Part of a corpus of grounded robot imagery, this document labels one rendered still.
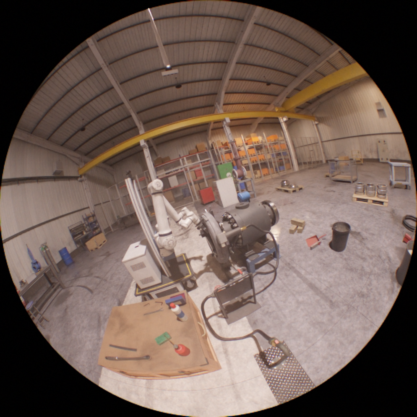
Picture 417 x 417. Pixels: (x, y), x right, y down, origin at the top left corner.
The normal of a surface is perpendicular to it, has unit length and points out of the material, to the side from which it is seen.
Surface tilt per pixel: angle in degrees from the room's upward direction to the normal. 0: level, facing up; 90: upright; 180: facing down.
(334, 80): 90
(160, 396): 0
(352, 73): 90
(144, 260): 90
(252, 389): 0
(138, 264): 90
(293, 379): 0
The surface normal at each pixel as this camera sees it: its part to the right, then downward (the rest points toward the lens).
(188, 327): -0.29, -0.93
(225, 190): 0.18, 0.18
